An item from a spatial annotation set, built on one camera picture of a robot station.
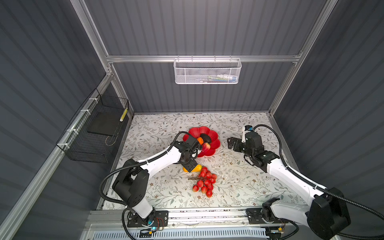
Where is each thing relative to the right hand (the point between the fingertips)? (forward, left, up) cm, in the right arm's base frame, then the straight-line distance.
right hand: (236, 141), depth 84 cm
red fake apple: (+4, +17, -12) cm, 21 cm away
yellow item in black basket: (+8, +63, +13) cm, 65 cm away
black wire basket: (-5, +73, +14) cm, 74 cm away
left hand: (-9, +27, -10) cm, 30 cm away
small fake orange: (+9, +20, -11) cm, 25 cm away
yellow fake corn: (-11, +22, -12) cm, 27 cm away
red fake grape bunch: (-19, +18, -9) cm, 28 cm away
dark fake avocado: (+10, +16, -12) cm, 23 cm away
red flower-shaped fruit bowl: (+16, +23, -13) cm, 31 cm away
